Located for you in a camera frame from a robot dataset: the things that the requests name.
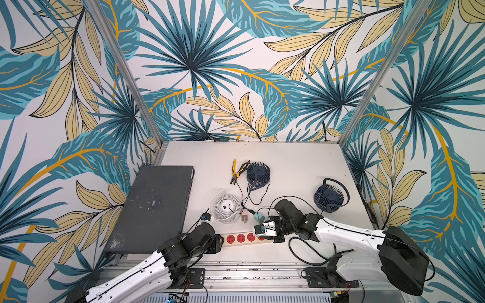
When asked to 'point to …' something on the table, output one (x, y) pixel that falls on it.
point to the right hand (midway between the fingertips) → (256, 239)
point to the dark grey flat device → (155, 211)
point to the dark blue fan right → (328, 198)
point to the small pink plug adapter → (244, 216)
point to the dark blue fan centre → (257, 174)
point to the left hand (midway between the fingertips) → (218, 243)
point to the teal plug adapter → (259, 218)
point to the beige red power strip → (231, 239)
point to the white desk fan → (225, 207)
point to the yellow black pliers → (235, 175)
